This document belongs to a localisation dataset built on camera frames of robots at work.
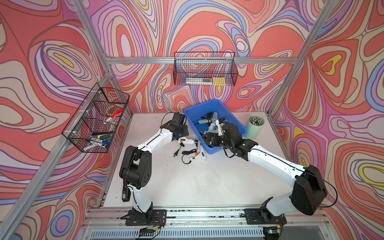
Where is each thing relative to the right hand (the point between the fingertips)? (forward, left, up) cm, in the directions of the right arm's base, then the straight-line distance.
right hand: (209, 140), depth 83 cm
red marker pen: (+8, +46, +17) cm, 50 cm away
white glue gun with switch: (+4, +14, -4) cm, 15 cm away
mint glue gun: (+16, -4, -8) cm, 18 cm away
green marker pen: (-4, +51, +10) cm, 52 cm away
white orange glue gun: (+1, +4, -16) cm, 17 cm away
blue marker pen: (-8, +50, +13) cm, 52 cm away
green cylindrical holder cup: (+12, -30, -2) cm, 33 cm away
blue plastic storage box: (+37, 0, -11) cm, 38 cm away
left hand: (+12, +13, -5) cm, 18 cm away
